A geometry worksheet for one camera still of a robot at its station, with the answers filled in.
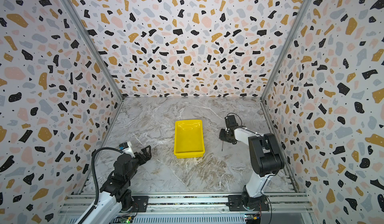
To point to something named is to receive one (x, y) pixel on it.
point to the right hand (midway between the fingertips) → (221, 133)
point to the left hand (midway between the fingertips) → (144, 147)
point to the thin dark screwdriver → (222, 149)
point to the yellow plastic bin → (189, 141)
